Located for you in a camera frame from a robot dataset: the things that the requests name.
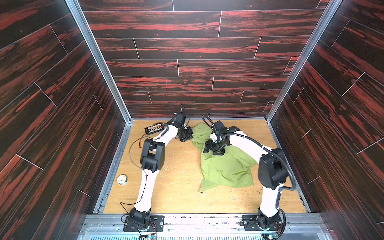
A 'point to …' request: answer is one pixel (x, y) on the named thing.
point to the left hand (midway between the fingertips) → (194, 135)
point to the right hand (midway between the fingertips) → (210, 151)
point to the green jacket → (234, 169)
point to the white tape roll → (122, 179)
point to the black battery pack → (155, 127)
